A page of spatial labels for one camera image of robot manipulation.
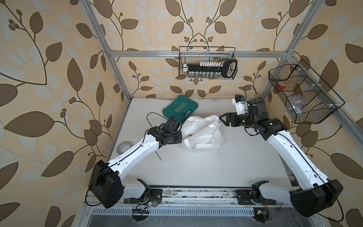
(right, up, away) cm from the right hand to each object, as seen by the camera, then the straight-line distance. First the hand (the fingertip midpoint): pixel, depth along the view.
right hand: (225, 116), depth 75 cm
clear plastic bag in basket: (+37, +8, -3) cm, 38 cm away
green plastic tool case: (-26, +6, +33) cm, 43 cm away
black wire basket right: (+43, +9, -2) cm, 44 cm away
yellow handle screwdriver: (-33, -12, -22) cm, 41 cm away
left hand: (-26, -11, +6) cm, 29 cm away
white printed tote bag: (-13, -10, +3) cm, 17 cm away
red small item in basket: (+38, +19, +12) cm, 44 cm away
